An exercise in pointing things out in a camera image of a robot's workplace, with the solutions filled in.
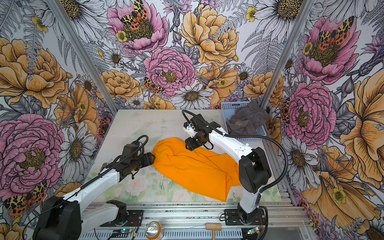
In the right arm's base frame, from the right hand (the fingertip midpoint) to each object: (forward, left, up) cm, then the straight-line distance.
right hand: (191, 149), depth 85 cm
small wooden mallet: (-35, -10, -11) cm, 38 cm away
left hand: (-4, +25, -7) cm, 26 cm away
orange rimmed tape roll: (-37, +15, -1) cm, 40 cm away
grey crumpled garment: (+27, -38, -8) cm, 48 cm away
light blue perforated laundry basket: (+43, -29, -12) cm, 54 cm away
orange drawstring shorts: (-12, -12, -8) cm, 19 cm away
